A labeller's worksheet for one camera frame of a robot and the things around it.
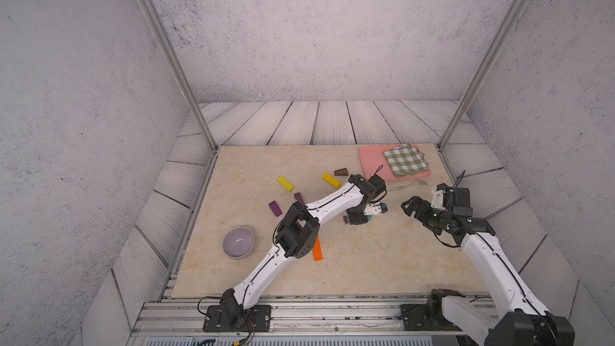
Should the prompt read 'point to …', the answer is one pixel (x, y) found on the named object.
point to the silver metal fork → (419, 182)
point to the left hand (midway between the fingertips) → (358, 219)
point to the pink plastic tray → (371, 158)
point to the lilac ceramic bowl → (238, 243)
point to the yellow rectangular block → (331, 180)
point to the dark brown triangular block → (341, 172)
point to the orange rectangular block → (317, 250)
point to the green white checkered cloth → (405, 159)
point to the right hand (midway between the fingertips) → (414, 209)
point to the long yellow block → (288, 186)
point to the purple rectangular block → (275, 208)
